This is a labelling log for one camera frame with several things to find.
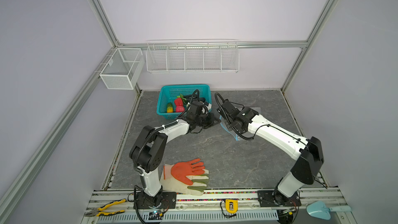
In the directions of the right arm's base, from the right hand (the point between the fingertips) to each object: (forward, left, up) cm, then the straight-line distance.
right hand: (235, 119), depth 82 cm
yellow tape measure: (-37, +4, -16) cm, 40 cm away
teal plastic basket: (+26, +46, -12) cm, 54 cm away
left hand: (+1, +7, -5) cm, 8 cm away
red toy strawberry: (+24, +35, -13) cm, 45 cm away
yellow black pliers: (-40, +66, -16) cm, 79 cm away
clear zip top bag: (-18, +3, +14) cm, 23 cm away
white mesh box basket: (+37, +71, +6) cm, 81 cm away
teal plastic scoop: (-38, -35, -17) cm, 55 cm away
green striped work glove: (-28, +19, -17) cm, 38 cm away
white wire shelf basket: (+40, +24, +13) cm, 48 cm away
